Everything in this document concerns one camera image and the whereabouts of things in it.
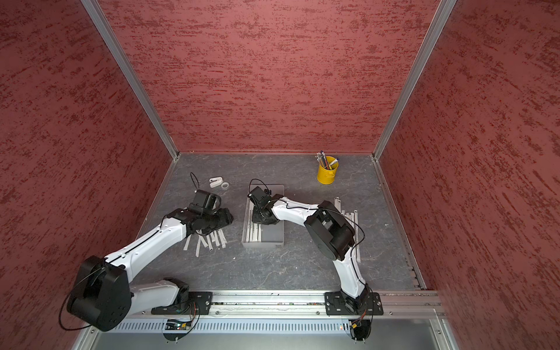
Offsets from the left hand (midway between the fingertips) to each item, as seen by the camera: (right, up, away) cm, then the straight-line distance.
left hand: (226, 224), depth 86 cm
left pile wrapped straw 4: (-2, -7, +3) cm, 8 cm away
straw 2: (+9, -4, +5) cm, 12 cm away
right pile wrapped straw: (+49, +6, +15) cm, 51 cm away
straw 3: (+12, -4, +4) cm, 13 cm away
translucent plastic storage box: (+19, -5, +3) cm, 20 cm away
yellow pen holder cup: (+44, +19, +17) cm, 51 cm away
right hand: (+13, -1, +8) cm, 15 cm away
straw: (+8, -4, +5) cm, 10 cm away
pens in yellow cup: (+45, +26, +15) cm, 54 cm away
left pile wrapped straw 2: (-12, -8, +1) cm, 15 cm away
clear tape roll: (-7, +15, +20) cm, 26 cm away
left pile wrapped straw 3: (-6, -6, +4) cm, 9 cm away
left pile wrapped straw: (-9, -8, +1) cm, 12 cm away
